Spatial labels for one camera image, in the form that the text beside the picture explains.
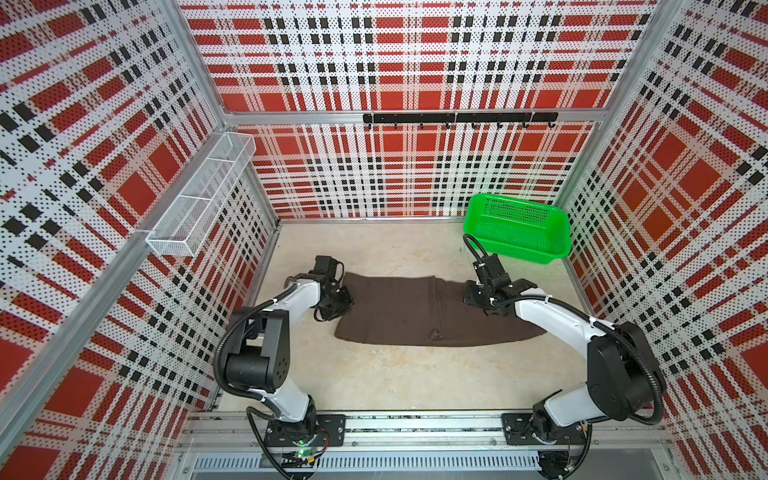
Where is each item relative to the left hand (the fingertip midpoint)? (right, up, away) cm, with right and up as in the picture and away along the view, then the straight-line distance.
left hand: (353, 307), depth 93 cm
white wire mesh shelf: (-51, +26, -2) cm, 58 cm away
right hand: (+37, +5, -3) cm, 37 cm away
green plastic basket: (+62, +26, +26) cm, 73 cm away
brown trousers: (+21, -1, +2) cm, 22 cm away
